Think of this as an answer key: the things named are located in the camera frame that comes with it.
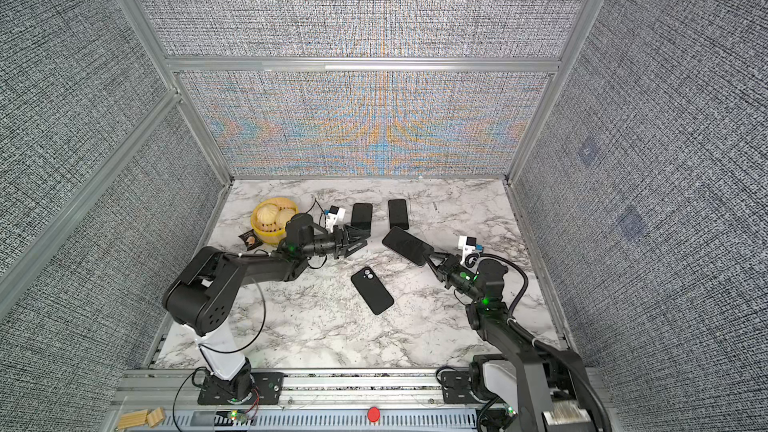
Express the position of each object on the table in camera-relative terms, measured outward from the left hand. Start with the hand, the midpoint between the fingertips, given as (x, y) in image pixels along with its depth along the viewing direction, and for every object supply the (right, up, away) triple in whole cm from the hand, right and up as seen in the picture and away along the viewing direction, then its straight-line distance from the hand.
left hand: (368, 241), depth 83 cm
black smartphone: (-4, +7, +27) cm, 28 cm away
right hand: (+15, -3, -3) cm, 15 cm away
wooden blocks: (-49, -39, -14) cm, 64 cm away
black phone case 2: (+1, -16, +8) cm, 18 cm away
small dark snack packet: (-40, -1, +17) cm, 44 cm away
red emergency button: (+2, -37, -16) cm, 41 cm away
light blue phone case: (+9, +7, +24) cm, 26 cm away
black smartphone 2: (+11, -1, -1) cm, 11 cm away
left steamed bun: (-35, +8, +18) cm, 40 cm away
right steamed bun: (-29, +7, +14) cm, 33 cm away
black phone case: (-4, +7, +27) cm, 28 cm away
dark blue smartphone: (+9, +7, +24) cm, 26 cm away
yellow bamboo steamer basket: (-34, +1, +18) cm, 39 cm away
